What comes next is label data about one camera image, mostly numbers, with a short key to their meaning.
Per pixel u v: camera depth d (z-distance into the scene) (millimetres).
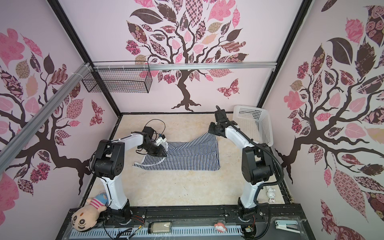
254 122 1138
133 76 947
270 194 777
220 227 665
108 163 525
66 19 716
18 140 525
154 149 862
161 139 923
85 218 661
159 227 672
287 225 698
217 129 815
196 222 727
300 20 726
